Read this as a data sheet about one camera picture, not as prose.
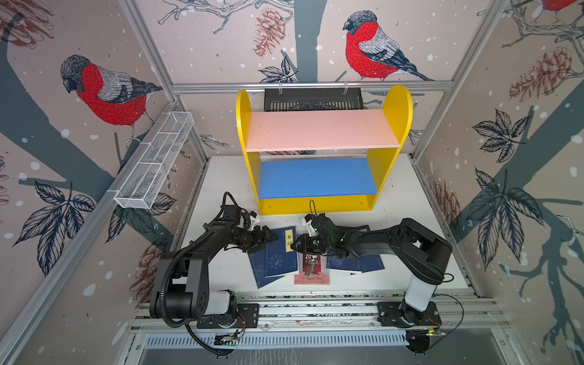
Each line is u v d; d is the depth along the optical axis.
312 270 0.83
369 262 0.83
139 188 0.70
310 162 1.05
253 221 0.84
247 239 0.75
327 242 0.70
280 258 0.84
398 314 0.73
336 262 0.83
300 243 0.81
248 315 0.73
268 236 0.78
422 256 0.47
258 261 0.85
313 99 1.00
